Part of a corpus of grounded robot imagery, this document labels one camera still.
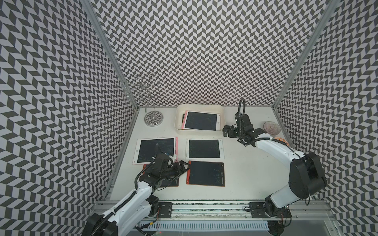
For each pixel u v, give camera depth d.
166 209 0.72
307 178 0.44
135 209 0.48
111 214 0.43
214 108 1.15
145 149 0.94
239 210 0.75
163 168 0.68
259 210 0.72
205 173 0.84
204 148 0.95
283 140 0.94
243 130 0.67
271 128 1.02
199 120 1.08
